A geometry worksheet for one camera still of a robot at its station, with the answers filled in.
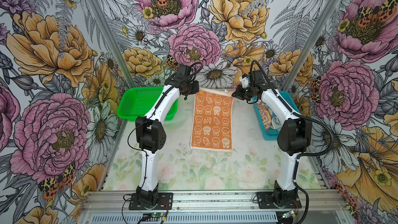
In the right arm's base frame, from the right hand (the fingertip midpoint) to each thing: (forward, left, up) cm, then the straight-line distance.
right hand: (234, 97), depth 92 cm
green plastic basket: (+11, +65, -14) cm, 67 cm away
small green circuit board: (-53, +40, -18) cm, 69 cm away
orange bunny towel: (-2, +12, -19) cm, 22 cm away
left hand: (+3, +22, +2) cm, 22 cm away
